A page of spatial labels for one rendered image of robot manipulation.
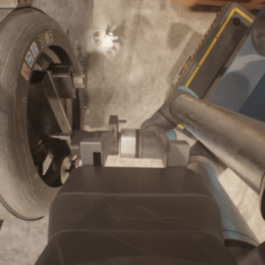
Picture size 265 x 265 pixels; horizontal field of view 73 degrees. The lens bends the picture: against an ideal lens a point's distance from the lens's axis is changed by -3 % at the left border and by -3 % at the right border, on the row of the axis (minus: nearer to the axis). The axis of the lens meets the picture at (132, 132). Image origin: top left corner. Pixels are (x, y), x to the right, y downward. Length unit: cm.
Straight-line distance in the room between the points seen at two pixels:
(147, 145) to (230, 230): 31
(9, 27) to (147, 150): 46
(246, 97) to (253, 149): 73
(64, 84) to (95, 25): 79
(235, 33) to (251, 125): 89
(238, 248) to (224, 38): 100
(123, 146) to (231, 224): 33
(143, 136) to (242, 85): 59
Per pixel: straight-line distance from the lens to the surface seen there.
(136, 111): 134
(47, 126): 71
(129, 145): 51
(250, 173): 25
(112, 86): 133
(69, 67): 66
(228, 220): 30
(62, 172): 78
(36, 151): 88
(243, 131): 28
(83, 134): 56
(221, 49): 111
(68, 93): 66
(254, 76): 99
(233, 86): 94
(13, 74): 50
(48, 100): 61
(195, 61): 106
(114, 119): 50
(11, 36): 55
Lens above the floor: 132
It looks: 73 degrees down
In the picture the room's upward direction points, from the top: 179 degrees clockwise
